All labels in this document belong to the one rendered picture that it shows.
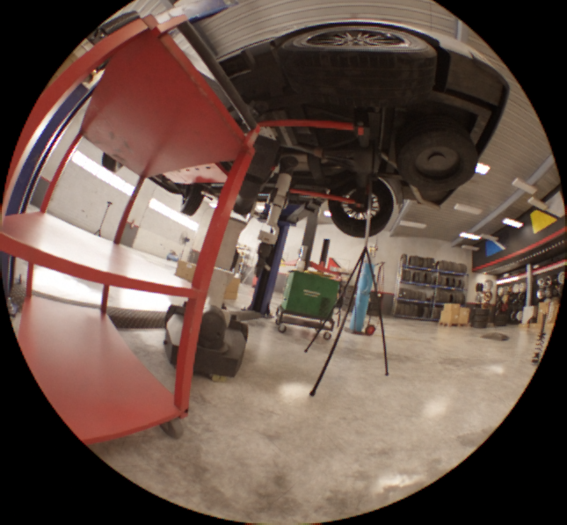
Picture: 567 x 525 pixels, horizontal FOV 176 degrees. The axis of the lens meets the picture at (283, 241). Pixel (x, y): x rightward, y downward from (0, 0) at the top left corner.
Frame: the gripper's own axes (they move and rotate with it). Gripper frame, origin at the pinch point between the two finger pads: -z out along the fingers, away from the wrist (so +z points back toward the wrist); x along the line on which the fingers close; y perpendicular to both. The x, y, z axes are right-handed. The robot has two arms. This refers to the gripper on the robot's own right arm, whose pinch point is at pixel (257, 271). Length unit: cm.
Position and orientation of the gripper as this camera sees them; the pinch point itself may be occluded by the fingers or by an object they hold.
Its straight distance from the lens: 119.6
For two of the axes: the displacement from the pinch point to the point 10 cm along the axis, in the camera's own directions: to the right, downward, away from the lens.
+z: 2.8, -9.6, 0.6
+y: -9.3, -2.9, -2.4
